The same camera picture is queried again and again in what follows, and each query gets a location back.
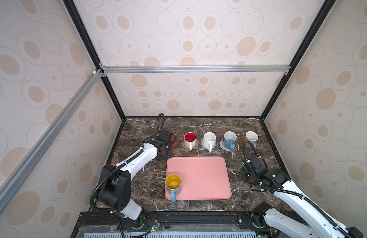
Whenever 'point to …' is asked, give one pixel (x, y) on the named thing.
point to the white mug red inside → (190, 139)
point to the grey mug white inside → (252, 137)
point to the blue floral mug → (229, 140)
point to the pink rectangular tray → (202, 178)
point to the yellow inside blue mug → (173, 183)
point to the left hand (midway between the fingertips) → (171, 152)
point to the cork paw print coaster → (188, 148)
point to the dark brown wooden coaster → (175, 142)
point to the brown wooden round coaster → (241, 141)
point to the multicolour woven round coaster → (221, 145)
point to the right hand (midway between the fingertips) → (241, 174)
